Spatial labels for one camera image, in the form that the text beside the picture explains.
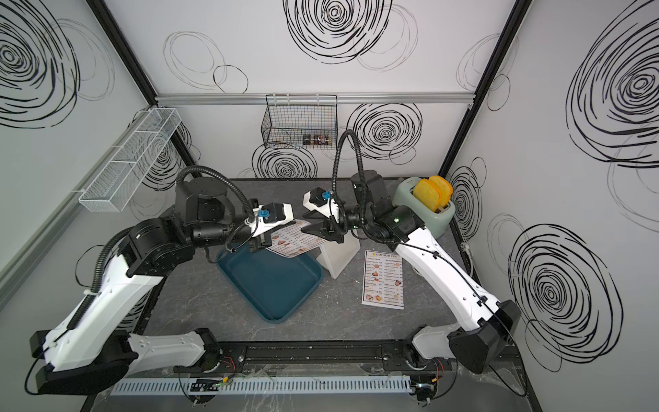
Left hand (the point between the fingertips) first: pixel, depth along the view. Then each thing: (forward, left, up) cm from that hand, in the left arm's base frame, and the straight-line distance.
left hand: (292, 216), depth 55 cm
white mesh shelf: (+17, +55, -9) cm, 58 cm away
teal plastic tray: (+1, +10, -40) cm, 41 cm away
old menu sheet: (+4, -27, -41) cm, 49 cm away
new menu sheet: (+1, +1, -12) cm, 12 cm away
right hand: (+3, -2, -6) cm, 8 cm away
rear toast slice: (+27, -47, -18) cm, 57 cm away
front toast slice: (+28, -42, -21) cm, 54 cm away
